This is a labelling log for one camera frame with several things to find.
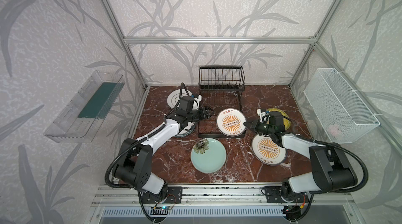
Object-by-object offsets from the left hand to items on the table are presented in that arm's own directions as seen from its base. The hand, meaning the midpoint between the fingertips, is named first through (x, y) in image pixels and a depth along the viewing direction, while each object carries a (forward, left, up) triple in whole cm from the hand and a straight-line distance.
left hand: (211, 112), depth 85 cm
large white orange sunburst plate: (-16, -32, -15) cm, 39 cm away
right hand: (-2, -19, -6) cm, 20 cm away
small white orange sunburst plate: (-2, -11, -7) cm, 13 cm away
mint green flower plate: (-17, +1, -17) cm, 24 cm away
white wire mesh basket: (-13, -54, +18) cm, 58 cm away
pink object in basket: (-12, -59, +5) cm, 60 cm away
